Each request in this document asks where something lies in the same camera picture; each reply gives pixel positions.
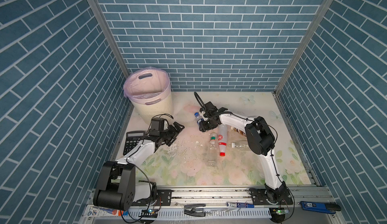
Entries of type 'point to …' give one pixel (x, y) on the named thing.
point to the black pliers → (193, 210)
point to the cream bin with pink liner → (149, 90)
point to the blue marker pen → (239, 205)
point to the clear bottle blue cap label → (198, 118)
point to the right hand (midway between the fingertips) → (201, 126)
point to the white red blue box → (91, 211)
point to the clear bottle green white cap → (212, 151)
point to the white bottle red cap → (222, 134)
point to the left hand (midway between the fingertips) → (181, 130)
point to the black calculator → (132, 139)
